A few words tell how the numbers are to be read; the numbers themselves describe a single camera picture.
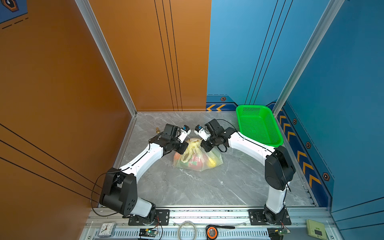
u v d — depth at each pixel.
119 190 0.43
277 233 0.70
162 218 0.73
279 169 0.49
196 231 0.69
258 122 1.12
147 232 0.71
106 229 0.69
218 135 0.67
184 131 0.77
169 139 0.67
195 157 0.84
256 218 0.72
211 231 0.67
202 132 0.79
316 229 0.68
